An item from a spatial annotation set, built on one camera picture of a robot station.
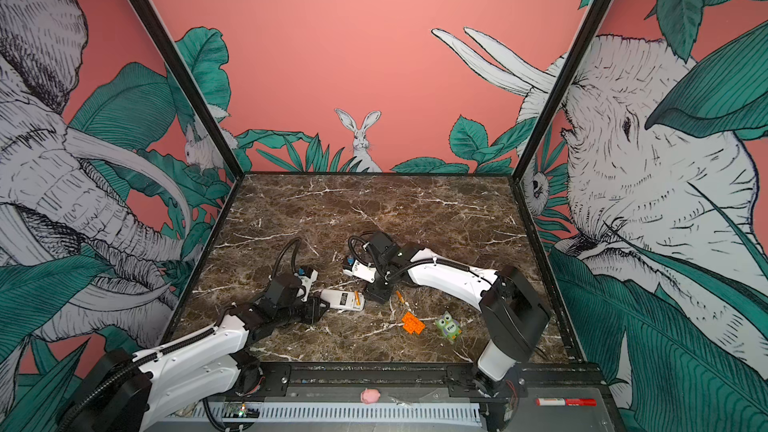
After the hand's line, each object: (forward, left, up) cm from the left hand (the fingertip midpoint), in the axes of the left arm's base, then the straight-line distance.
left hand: (326, 302), depth 85 cm
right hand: (+2, -12, +6) cm, 13 cm away
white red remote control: (+1, -3, -1) cm, 3 cm away
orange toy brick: (-7, -24, -1) cm, 25 cm away
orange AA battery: (+1, -9, -1) cm, 9 cm away
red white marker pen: (-27, -62, 0) cm, 67 cm away
